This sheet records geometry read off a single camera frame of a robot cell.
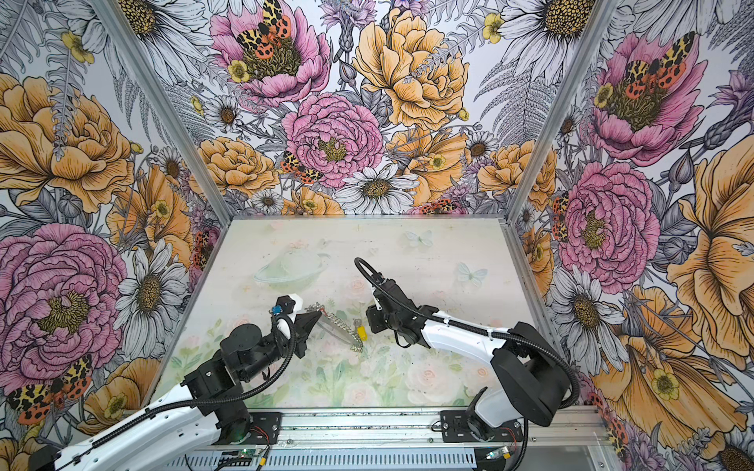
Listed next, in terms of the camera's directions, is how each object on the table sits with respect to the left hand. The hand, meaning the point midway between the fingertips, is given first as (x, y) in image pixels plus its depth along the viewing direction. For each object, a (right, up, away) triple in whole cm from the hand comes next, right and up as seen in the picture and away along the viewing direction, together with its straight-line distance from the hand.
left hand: (317, 319), depth 74 cm
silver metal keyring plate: (+5, -2, -1) cm, 5 cm away
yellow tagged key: (+9, -8, +17) cm, 21 cm away
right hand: (+13, -3, +12) cm, 18 cm away
